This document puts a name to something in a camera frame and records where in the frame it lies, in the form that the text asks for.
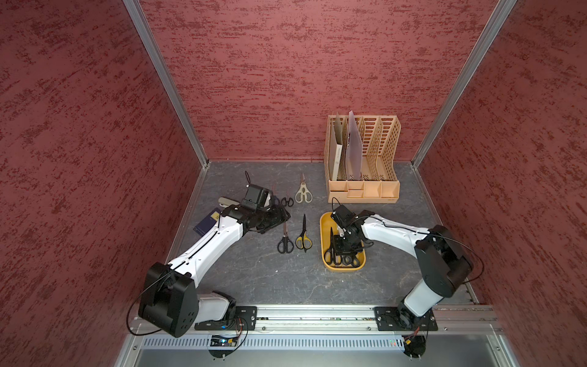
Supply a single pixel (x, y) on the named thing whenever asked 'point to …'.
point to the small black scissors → (287, 200)
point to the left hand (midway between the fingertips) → (283, 224)
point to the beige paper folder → (335, 148)
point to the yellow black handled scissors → (303, 241)
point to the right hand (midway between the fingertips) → (339, 256)
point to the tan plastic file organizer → (378, 182)
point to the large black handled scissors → (346, 260)
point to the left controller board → (222, 341)
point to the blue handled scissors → (329, 254)
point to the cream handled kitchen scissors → (303, 193)
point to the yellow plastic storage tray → (325, 223)
